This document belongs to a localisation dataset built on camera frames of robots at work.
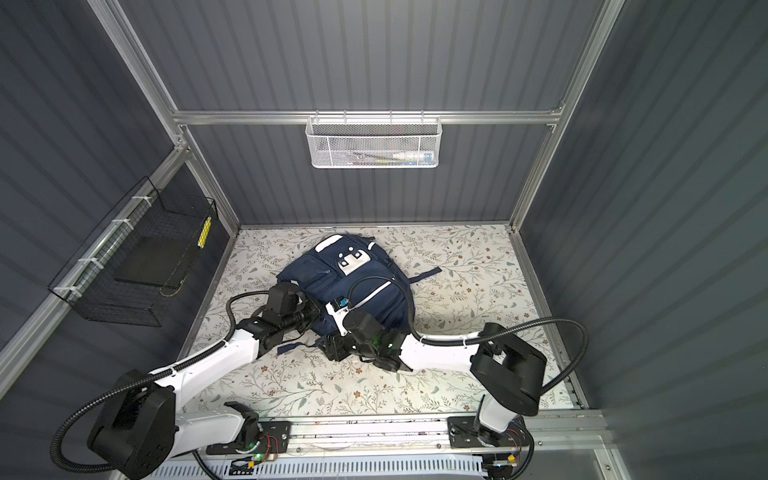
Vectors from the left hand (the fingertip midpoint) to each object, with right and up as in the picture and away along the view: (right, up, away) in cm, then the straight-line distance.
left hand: (330, 303), depth 86 cm
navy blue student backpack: (+2, +8, +7) cm, 11 cm away
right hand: (0, -9, -8) cm, 12 cm away
